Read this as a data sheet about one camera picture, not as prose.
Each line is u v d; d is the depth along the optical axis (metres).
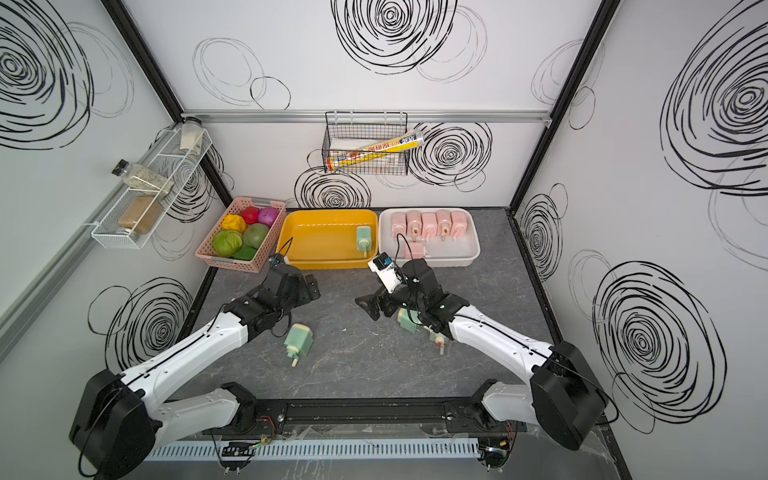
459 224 1.06
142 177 0.71
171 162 0.92
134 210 0.68
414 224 1.06
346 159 0.87
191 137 0.86
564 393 0.41
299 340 0.79
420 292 0.62
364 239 1.02
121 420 0.38
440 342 0.80
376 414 0.75
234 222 1.08
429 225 1.05
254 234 1.03
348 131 0.96
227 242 1.01
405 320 0.83
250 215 1.12
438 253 1.04
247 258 0.97
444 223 1.07
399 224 1.08
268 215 1.09
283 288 0.63
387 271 0.68
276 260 0.73
